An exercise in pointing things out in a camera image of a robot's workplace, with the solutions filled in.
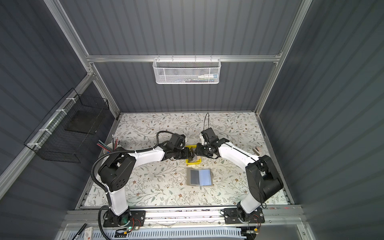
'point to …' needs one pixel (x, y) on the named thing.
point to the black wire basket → (64, 133)
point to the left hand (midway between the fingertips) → (192, 154)
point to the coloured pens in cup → (115, 144)
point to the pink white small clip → (257, 151)
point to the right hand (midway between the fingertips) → (197, 152)
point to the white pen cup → (110, 145)
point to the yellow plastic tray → (187, 162)
